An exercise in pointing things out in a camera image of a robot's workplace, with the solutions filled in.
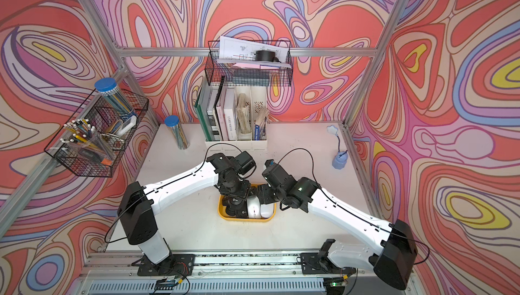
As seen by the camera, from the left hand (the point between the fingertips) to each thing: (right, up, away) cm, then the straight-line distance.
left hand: (244, 195), depth 79 cm
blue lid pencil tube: (-49, +34, +44) cm, 74 cm away
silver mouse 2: (+9, -7, +3) cm, 12 cm away
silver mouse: (+3, -6, +5) cm, 8 cm away
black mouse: (-3, -5, 0) cm, 6 cm away
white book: (-8, +35, +13) cm, 38 cm away
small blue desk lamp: (+44, +12, +17) cm, 49 cm away
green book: (-19, +37, +7) cm, 42 cm away
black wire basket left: (-48, +26, -5) cm, 55 cm away
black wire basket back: (-14, +56, +22) cm, 62 cm away
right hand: (+9, 0, -3) cm, 9 cm away
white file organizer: (-5, +33, +16) cm, 37 cm away
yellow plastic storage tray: (-8, -10, +3) cm, 13 cm away
